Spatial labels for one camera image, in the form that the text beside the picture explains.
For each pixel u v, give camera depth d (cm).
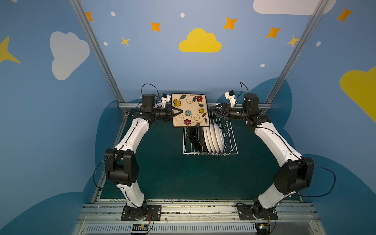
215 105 70
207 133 86
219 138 88
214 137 86
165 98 78
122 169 47
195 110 82
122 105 114
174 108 78
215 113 71
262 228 73
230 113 70
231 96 72
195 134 84
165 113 74
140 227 73
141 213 68
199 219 73
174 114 76
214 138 86
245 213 74
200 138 84
